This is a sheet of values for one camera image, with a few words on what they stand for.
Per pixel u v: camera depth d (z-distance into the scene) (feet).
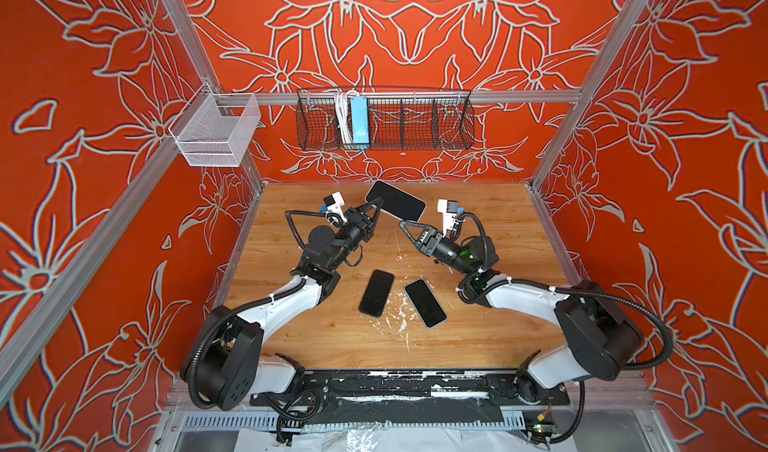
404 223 2.29
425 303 2.87
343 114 2.93
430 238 2.19
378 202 2.34
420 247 2.19
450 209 2.23
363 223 2.16
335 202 2.33
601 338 1.43
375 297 3.02
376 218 2.35
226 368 1.35
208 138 2.87
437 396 2.39
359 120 2.95
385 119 3.19
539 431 2.24
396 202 2.34
